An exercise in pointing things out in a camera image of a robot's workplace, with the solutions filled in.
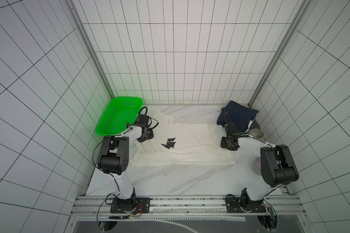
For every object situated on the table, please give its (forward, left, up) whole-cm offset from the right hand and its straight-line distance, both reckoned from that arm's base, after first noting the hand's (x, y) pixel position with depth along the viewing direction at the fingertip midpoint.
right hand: (225, 143), depth 95 cm
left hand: (+2, +52, +2) cm, 52 cm away
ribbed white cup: (+7, -24, +1) cm, 25 cm away
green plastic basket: (+28, +80, +1) cm, 85 cm away
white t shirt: (0, +30, -2) cm, 30 cm away
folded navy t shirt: (+21, -14, +6) cm, 25 cm away
